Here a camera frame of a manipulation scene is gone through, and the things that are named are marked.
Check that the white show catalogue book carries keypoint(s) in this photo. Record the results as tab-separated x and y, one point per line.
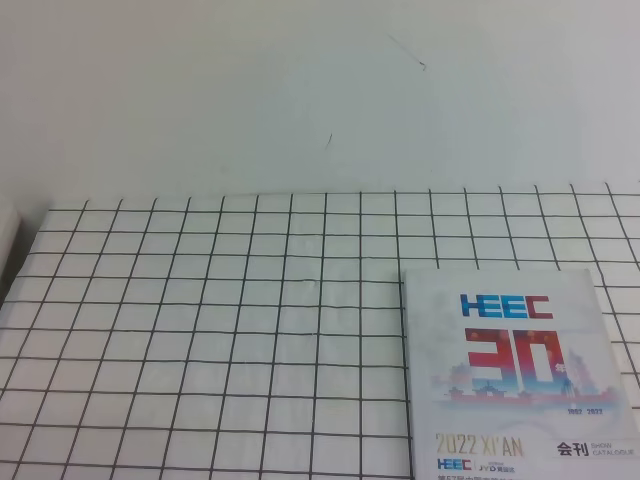
512	376

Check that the white black-grid tablecloth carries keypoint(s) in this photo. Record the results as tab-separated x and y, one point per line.
263	336

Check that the white box at table edge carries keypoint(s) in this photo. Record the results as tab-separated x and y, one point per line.
9	228

